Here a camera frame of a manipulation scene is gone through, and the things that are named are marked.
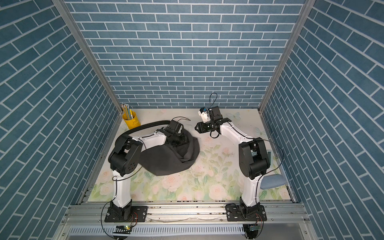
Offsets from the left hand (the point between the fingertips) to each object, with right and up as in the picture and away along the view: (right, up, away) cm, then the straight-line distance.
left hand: (190, 142), depth 99 cm
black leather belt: (-21, +14, +10) cm, 27 cm away
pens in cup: (-43, +23, +1) cm, 49 cm away
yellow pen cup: (-40, +13, +4) cm, 43 cm away
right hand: (+7, +11, -5) cm, 13 cm away
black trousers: (-15, -8, -13) cm, 21 cm away
